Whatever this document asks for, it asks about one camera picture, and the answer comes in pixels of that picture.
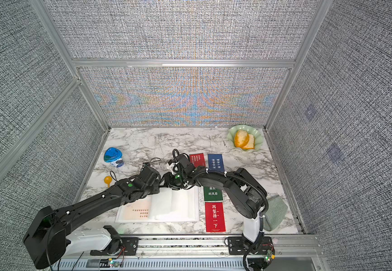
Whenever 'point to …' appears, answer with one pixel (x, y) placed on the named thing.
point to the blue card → (215, 162)
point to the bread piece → (243, 139)
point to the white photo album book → (170, 205)
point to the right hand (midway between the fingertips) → (158, 183)
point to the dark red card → (197, 160)
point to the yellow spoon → (108, 179)
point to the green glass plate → (251, 129)
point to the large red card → (214, 217)
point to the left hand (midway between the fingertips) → (160, 184)
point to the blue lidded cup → (114, 156)
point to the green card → (212, 193)
